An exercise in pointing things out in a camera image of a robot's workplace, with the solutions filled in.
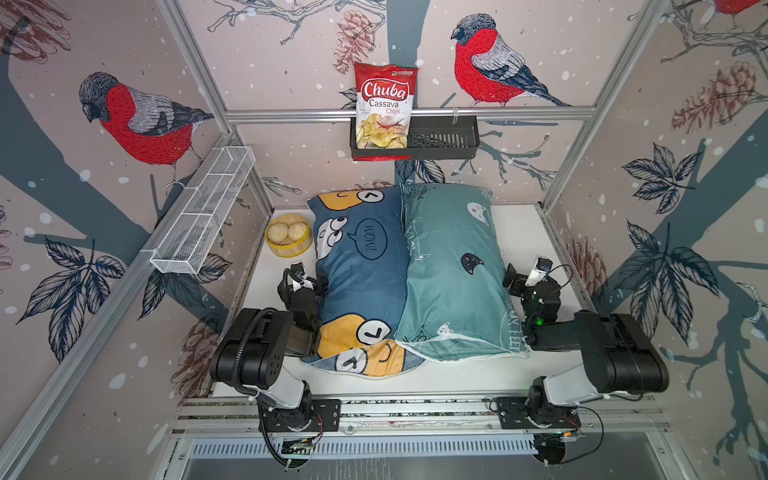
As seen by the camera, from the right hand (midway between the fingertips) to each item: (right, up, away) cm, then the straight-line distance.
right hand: (524, 265), depth 91 cm
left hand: (-68, 0, -2) cm, 68 cm away
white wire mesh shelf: (-92, +10, -19) cm, 94 cm away
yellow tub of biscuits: (-80, +9, +16) cm, 82 cm away
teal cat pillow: (-23, -10, -9) cm, 27 cm away
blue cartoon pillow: (-51, +1, -6) cm, 51 cm away
